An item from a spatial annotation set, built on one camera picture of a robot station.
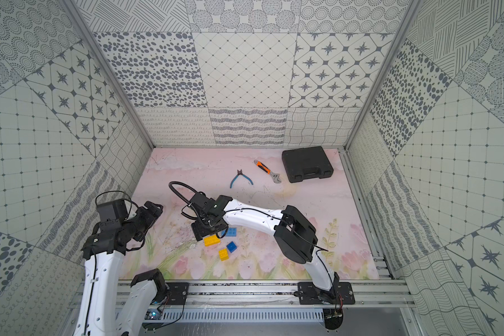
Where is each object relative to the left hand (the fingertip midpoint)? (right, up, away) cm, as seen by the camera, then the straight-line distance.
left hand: (160, 212), depth 75 cm
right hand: (+16, -10, +6) cm, 19 cm away
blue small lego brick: (+25, -16, +9) cm, 31 cm away
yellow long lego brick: (+16, -14, +10) cm, 24 cm away
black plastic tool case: (+62, +19, +36) cm, 75 cm away
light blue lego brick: (+25, -11, +13) cm, 30 cm away
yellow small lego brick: (+22, -17, +5) cm, 29 cm away
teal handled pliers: (+26, +13, +35) cm, 46 cm away
